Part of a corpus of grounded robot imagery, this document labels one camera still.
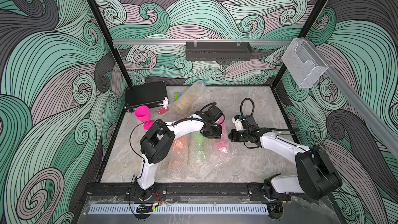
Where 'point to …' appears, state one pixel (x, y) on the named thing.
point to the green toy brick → (176, 96)
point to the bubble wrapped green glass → (197, 150)
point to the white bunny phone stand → (165, 105)
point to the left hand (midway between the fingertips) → (220, 135)
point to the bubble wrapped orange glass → (178, 160)
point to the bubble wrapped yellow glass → (182, 105)
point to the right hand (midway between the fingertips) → (227, 136)
